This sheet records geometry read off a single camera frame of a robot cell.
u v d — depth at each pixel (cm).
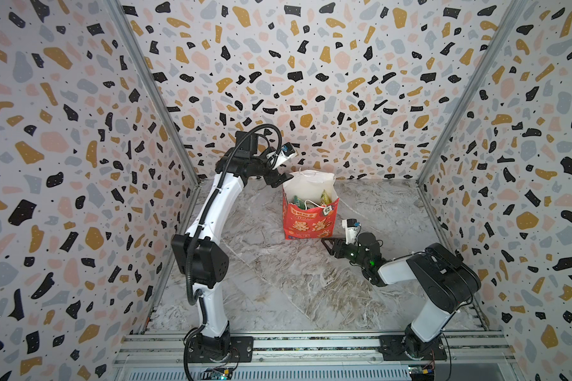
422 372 72
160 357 73
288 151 69
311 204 100
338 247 82
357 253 78
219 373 70
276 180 75
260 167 70
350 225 84
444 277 49
